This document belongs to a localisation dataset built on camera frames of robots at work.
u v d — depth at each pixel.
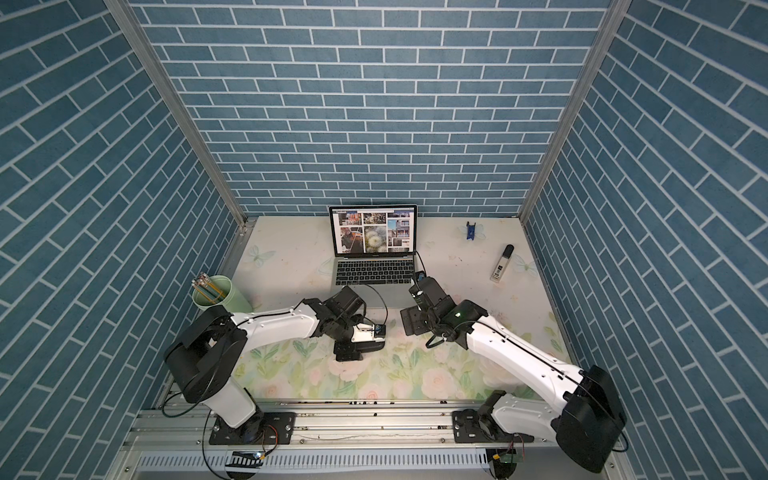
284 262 1.08
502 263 1.04
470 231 1.16
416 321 0.71
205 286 0.81
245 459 0.72
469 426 0.73
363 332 0.77
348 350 0.77
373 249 1.07
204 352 0.48
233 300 0.82
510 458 0.69
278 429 0.73
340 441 0.73
